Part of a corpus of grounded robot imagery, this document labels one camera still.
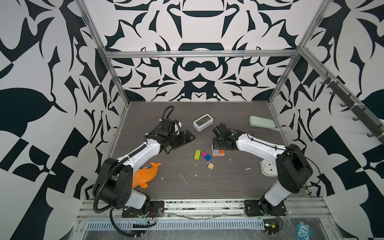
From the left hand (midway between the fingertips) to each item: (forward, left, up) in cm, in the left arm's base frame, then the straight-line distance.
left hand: (191, 137), depth 84 cm
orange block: (-4, -17, -11) cm, 21 cm away
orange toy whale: (-17, +27, -11) cm, 33 cm away
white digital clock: (+17, -8, -9) cm, 21 cm away
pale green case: (+19, -48, -13) cm, 53 cm away
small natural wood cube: (-12, -10, -13) cm, 20 cm away
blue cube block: (-6, -10, -14) cm, 18 cm away
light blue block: (-4, -15, -11) cm, 19 cm away
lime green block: (-5, -3, -13) cm, 14 cm away
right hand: (-1, -16, -7) cm, 17 cm away
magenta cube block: (-4, -7, -13) cm, 15 cm away
